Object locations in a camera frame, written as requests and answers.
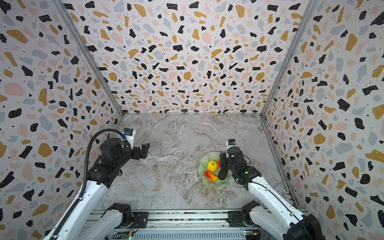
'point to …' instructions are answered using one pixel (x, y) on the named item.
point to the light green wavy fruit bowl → (205, 157)
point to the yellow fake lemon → (212, 166)
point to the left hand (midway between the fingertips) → (139, 140)
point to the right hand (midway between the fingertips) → (221, 152)
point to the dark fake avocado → (223, 173)
